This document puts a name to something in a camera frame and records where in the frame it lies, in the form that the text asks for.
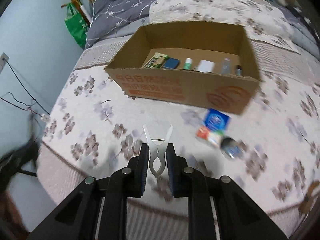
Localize white plastic clothes peg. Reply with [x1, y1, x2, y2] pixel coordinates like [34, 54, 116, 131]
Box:
[143, 125, 174, 178]

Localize blue Vinda tissue pack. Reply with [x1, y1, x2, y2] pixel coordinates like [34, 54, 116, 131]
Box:
[203, 108, 231, 131]

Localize green white glue stick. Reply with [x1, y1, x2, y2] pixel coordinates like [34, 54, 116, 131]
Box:
[183, 58, 193, 70]

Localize dark round tin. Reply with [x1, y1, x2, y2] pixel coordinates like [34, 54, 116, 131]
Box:
[220, 137, 243, 160]

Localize red white snack packet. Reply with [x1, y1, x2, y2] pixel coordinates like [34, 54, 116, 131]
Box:
[196, 125, 224, 147]

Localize white floral quilt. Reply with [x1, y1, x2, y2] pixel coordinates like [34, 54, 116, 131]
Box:
[37, 0, 319, 239]

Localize clear small bottle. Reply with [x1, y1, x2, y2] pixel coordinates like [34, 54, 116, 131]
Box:
[220, 58, 231, 75]

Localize white square box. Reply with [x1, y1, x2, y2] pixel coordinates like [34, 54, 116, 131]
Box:
[196, 60, 215, 73]

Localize brown cardboard box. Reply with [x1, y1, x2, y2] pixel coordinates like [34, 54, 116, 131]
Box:
[105, 21, 261, 114]

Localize dark blue small box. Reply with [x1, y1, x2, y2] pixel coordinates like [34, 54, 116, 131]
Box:
[162, 58, 180, 69]

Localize green yellow packet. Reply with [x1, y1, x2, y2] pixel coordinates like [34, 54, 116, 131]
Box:
[142, 53, 169, 69]

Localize green shopping bag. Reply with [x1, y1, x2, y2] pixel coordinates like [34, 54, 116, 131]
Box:
[65, 3, 89, 49]

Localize grey star pattern blanket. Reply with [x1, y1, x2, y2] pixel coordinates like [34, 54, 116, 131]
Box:
[85, 0, 157, 49]

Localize black wall cable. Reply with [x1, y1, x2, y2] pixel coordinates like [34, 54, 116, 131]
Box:
[0, 59, 51, 118]

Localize white wall socket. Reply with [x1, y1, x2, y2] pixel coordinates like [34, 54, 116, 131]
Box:
[0, 53, 9, 73]

